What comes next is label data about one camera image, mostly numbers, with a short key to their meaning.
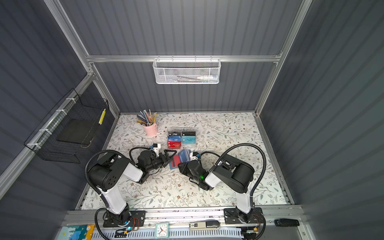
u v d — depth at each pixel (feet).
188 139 3.24
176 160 3.00
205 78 2.94
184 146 3.32
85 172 1.56
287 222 2.46
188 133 3.23
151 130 3.41
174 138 3.24
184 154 3.06
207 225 2.22
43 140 2.02
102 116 2.73
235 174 1.64
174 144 3.25
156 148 2.89
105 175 1.60
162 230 2.27
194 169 2.32
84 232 2.28
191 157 2.79
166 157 2.70
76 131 2.40
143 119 3.35
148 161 2.48
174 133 3.24
